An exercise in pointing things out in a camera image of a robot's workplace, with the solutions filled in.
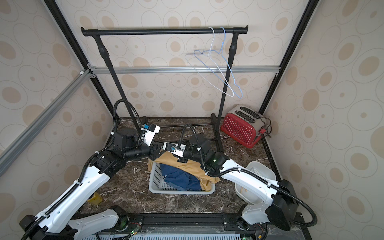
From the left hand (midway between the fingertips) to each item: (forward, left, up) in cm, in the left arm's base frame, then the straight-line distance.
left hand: (171, 146), depth 66 cm
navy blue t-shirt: (-7, -3, -19) cm, 21 cm away
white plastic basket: (-7, +10, -29) cm, 31 cm away
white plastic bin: (-13, -39, -27) cm, 49 cm away
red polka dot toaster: (+27, -41, -15) cm, 51 cm away
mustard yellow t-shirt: (-2, -10, -17) cm, 20 cm away
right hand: (+5, -2, -3) cm, 6 cm away
